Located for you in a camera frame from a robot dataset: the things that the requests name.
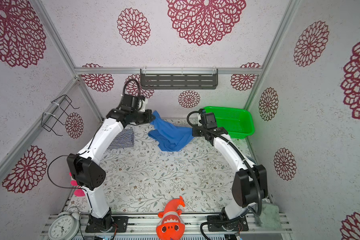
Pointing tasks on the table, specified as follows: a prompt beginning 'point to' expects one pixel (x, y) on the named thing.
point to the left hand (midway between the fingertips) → (155, 121)
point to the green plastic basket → (238, 122)
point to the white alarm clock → (65, 227)
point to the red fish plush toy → (171, 226)
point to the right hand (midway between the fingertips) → (195, 126)
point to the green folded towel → (269, 217)
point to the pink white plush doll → (78, 192)
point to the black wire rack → (50, 118)
